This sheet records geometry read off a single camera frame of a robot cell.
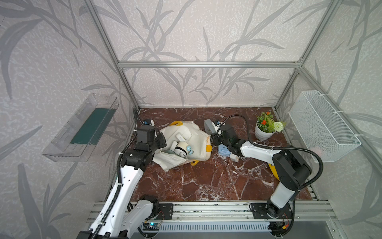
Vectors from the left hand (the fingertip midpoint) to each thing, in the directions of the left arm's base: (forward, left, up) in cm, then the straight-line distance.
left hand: (162, 135), depth 75 cm
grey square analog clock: (+14, -25, -10) cm, 30 cm away
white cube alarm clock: (-3, -40, -18) cm, 44 cm away
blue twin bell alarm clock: (+2, -11, -16) cm, 19 cm away
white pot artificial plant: (+13, -60, -9) cm, 63 cm away
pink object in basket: (-7, -77, 0) cm, 77 cm away
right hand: (+12, -28, -13) cm, 33 cm away
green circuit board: (-36, +3, -25) cm, 44 cm away
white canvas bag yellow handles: (+9, -19, -18) cm, 28 cm away
